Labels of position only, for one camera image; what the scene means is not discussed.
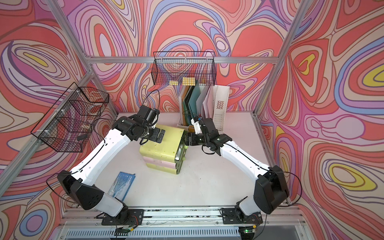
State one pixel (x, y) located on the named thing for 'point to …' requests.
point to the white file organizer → (221, 94)
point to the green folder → (187, 117)
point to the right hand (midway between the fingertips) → (187, 142)
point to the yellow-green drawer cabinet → (169, 155)
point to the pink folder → (207, 106)
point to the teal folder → (192, 103)
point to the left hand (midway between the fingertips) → (156, 133)
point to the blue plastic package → (121, 186)
